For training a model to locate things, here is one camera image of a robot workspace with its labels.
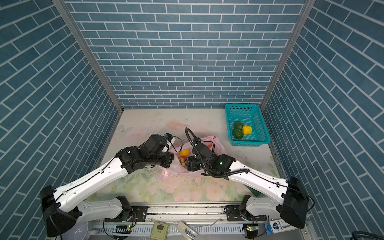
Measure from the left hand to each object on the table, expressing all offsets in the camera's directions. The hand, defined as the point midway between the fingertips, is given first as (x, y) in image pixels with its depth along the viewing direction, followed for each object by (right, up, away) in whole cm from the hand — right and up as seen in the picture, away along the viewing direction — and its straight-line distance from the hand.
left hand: (175, 158), depth 74 cm
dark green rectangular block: (+43, -20, +7) cm, 48 cm away
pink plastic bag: (0, -5, -2) cm, 5 cm away
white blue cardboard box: (+48, -31, -4) cm, 58 cm away
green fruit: (+39, +16, +30) cm, 52 cm away
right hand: (+6, -1, +2) cm, 7 cm away
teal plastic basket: (+51, +24, +42) cm, 70 cm away
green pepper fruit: (+38, +10, +26) cm, 47 cm away
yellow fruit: (+45, +13, +28) cm, 55 cm away
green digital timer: (-6, -32, -6) cm, 33 cm away
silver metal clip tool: (+7, -33, -6) cm, 34 cm away
